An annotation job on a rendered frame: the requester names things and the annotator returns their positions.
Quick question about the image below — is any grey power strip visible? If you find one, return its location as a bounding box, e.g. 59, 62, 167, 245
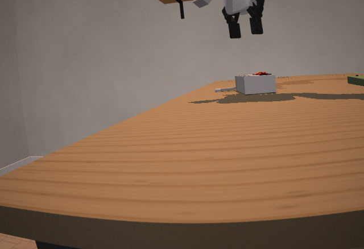
215, 72, 276, 95

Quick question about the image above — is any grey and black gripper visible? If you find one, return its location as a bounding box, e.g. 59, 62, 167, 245
222, 0, 264, 39

